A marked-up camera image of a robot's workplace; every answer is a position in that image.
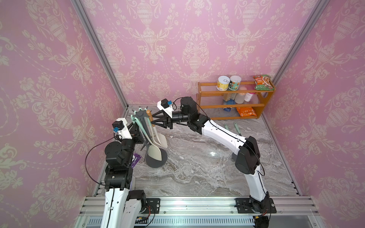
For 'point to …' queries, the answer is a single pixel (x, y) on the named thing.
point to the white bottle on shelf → (239, 98)
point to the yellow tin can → (223, 83)
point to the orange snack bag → (246, 111)
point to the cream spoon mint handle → (145, 131)
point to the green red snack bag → (263, 82)
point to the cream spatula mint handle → (154, 151)
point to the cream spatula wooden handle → (162, 139)
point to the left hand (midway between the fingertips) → (138, 122)
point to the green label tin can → (234, 82)
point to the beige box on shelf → (225, 96)
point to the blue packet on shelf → (228, 109)
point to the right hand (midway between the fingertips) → (153, 118)
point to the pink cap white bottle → (249, 96)
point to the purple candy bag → (136, 158)
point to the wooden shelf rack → (247, 103)
